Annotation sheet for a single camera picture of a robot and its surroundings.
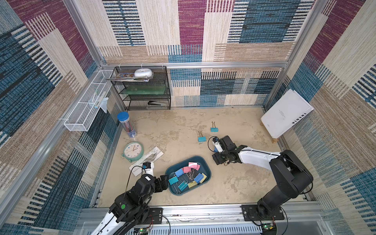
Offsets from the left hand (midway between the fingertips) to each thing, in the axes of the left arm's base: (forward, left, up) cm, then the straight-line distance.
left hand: (163, 176), depth 78 cm
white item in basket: (+31, +32, +25) cm, 51 cm away
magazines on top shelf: (+52, +23, +26) cm, 63 cm away
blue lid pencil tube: (+32, +26, +10) cm, 42 cm away
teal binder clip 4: (-3, -10, -7) cm, 12 cm away
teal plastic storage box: (+3, -12, -7) cm, 15 cm away
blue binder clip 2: (+5, -8, -6) cm, 11 cm away
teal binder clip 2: (+29, -22, -8) cm, 37 cm away
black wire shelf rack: (+60, +19, +12) cm, 64 cm away
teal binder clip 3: (0, -4, -7) cm, 8 cm away
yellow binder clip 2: (+1, -22, -6) cm, 23 cm away
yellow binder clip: (-1, -15, -8) cm, 17 cm away
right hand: (+17, -32, -7) cm, 37 cm away
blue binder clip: (+15, -29, +1) cm, 32 cm away
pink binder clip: (+8, -16, -5) cm, 18 cm away
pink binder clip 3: (+6, -12, -7) cm, 15 cm away
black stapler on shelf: (+53, +11, +3) cm, 54 cm away
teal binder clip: (+37, -32, -9) cm, 50 cm away
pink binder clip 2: (+7, -19, -6) cm, 21 cm away
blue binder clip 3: (+1, -19, -5) cm, 19 cm away
